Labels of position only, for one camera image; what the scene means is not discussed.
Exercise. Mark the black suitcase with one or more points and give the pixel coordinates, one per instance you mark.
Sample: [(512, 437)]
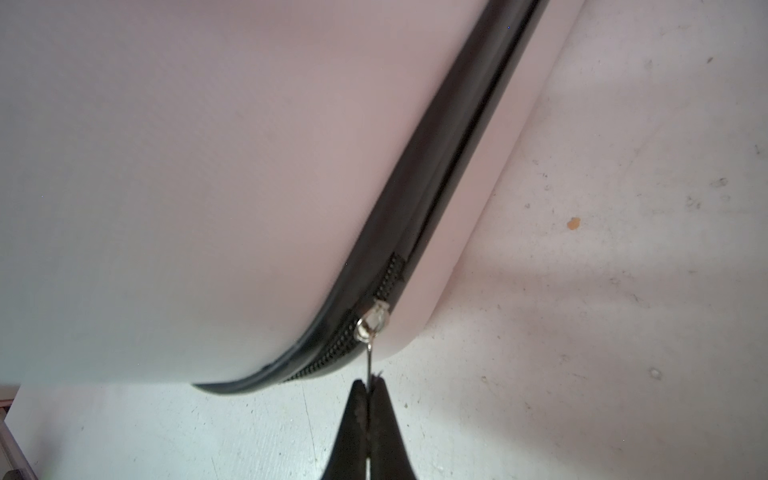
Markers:
[(218, 192)]

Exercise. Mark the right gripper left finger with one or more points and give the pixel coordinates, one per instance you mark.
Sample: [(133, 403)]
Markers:
[(349, 454)]

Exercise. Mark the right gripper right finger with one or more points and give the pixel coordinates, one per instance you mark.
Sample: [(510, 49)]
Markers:
[(387, 454)]

